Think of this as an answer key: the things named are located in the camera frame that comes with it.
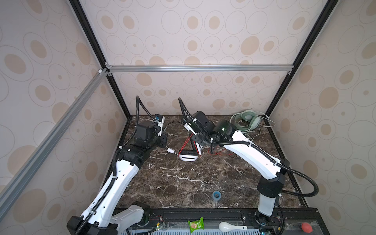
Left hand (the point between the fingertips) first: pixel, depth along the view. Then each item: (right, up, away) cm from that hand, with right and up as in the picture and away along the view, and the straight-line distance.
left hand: (167, 130), depth 72 cm
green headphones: (+56, +8, +44) cm, 72 cm away
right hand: (+16, +1, +1) cm, 16 cm away
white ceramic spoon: (+28, -47, -1) cm, 54 cm away
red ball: (+66, -46, -3) cm, 80 cm away
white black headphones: (+12, -11, -4) cm, 17 cm away
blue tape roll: (+26, -36, +9) cm, 45 cm away
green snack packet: (+14, -45, -2) cm, 47 cm away
